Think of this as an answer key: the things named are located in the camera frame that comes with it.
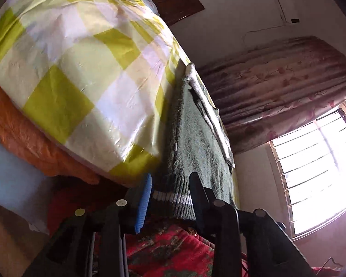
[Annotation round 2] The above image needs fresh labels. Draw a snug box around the green knit sweater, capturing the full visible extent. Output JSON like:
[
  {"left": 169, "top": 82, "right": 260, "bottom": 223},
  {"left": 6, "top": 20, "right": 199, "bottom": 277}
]
[{"left": 150, "top": 63, "right": 237, "bottom": 221}]

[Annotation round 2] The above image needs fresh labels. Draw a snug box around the barred window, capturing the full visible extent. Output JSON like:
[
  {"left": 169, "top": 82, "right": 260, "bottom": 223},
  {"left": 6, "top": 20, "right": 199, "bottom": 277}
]
[{"left": 269, "top": 92, "right": 346, "bottom": 241}]

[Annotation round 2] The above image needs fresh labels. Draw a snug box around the black cable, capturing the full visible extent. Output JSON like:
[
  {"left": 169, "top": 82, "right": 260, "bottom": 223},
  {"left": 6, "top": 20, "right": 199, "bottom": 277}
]
[{"left": 313, "top": 256, "right": 346, "bottom": 274}]

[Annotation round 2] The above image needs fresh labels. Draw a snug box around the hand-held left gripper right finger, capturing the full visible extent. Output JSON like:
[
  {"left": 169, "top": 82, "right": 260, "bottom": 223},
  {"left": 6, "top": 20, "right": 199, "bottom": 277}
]
[{"left": 189, "top": 172, "right": 315, "bottom": 277}]

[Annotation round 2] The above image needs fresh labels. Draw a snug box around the pink floral curtain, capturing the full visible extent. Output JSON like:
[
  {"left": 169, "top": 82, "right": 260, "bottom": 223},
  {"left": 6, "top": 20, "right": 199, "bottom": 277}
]
[{"left": 196, "top": 36, "right": 346, "bottom": 155}]

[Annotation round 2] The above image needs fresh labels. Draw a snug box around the yellow checkered bed sheet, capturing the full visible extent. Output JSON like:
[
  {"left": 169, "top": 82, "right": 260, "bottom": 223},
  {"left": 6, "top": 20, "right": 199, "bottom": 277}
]
[{"left": 0, "top": 0, "right": 191, "bottom": 188}]

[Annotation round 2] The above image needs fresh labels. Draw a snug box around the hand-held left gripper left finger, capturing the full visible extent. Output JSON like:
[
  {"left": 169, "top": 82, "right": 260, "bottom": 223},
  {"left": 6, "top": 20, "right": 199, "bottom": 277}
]
[{"left": 23, "top": 173, "right": 153, "bottom": 277}]

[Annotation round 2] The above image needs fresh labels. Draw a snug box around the thin wall cable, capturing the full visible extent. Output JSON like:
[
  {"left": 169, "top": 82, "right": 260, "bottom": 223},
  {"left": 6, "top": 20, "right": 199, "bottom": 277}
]
[{"left": 241, "top": 24, "right": 290, "bottom": 43}]

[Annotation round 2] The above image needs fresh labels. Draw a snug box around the light blue cloth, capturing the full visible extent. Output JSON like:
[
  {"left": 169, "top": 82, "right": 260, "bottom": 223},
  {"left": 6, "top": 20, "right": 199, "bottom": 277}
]
[{"left": 0, "top": 133, "right": 51, "bottom": 234}]

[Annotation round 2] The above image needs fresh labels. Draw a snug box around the red floral blanket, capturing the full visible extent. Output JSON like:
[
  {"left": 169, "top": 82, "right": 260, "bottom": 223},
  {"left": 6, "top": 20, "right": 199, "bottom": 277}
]
[{"left": 46, "top": 185, "right": 248, "bottom": 277}]

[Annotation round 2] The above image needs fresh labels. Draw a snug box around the orange cloth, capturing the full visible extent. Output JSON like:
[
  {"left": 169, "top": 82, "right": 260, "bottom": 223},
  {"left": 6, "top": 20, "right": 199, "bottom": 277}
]
[{"left": 0, "top": 72, "right": 100, "bottom": 185}]

